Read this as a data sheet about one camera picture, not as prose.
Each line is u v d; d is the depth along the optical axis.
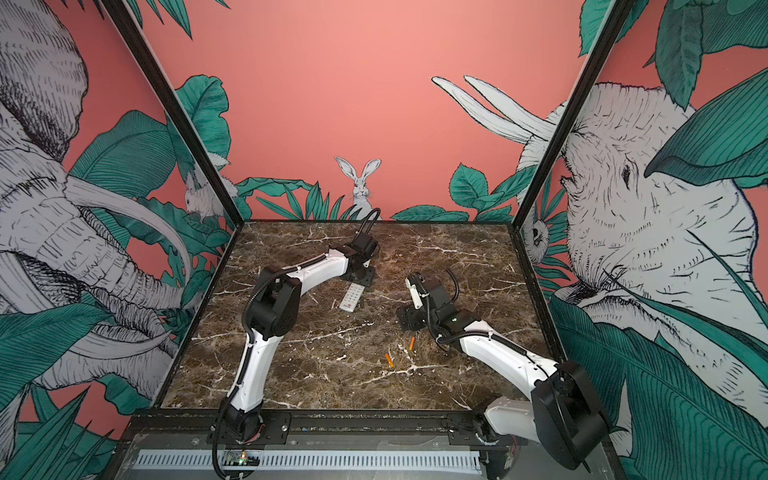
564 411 0.41
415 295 0.76
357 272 0.88
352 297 0.97
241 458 0.70
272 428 0.73
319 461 0.70
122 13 0.70
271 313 0.58
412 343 0.88
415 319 0.76
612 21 0.70
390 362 0.86
